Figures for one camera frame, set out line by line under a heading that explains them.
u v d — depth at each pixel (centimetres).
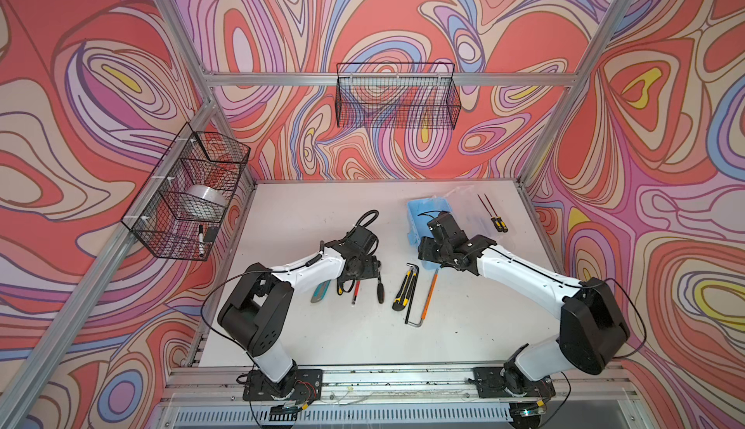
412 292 89
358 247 71
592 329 43
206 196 73
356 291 90
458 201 105
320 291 88
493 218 95
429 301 88
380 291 90
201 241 72
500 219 93
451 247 64
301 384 73
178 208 73
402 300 86
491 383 73
